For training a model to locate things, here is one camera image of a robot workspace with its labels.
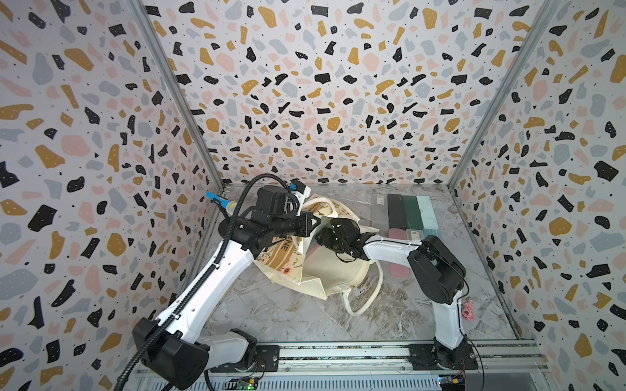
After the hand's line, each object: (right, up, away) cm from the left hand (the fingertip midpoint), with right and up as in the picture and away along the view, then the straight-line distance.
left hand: (323, 220), depth 70 cm
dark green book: (+40, +1, +40) cm, 56 cm away
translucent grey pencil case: (+25, +1, +41) cm, 48 cm away
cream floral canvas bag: (+4, -14, +13) cm, 19 cm away
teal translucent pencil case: (+45, -7, +33) cm, 56 cm away
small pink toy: (+48, -31, +11) cm, 58 cm away
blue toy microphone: (-33, +4, +14) cm, 36 cm away
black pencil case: (+33, +2, +43) cm, 54 cm away
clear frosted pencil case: (+38, -8, +33) cm, 51 cm away
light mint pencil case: (+46, 0, +39) cm, 61 cm away
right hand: (-2, -8, +24) cm, 26 cm away
